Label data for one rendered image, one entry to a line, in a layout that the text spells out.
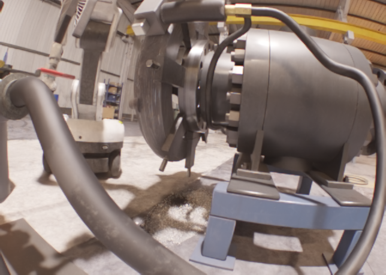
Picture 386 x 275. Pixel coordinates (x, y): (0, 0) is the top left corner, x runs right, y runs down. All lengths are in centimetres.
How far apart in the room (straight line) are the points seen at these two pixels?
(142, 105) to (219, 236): 48
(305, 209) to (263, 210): 12
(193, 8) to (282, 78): 35
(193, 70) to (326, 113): 50
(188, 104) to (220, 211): 41
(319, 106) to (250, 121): 24
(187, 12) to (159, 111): 33
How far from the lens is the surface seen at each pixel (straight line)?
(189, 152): 93
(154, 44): 65
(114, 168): 120
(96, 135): 109
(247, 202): 53
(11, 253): 67
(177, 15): 61
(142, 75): 63
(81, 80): 118
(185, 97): 73
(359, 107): 73
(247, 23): 60
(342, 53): 79
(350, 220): 65
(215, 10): 57
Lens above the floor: 42
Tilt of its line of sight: 3 degrees down
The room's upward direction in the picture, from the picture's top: 7 degrees clockwise
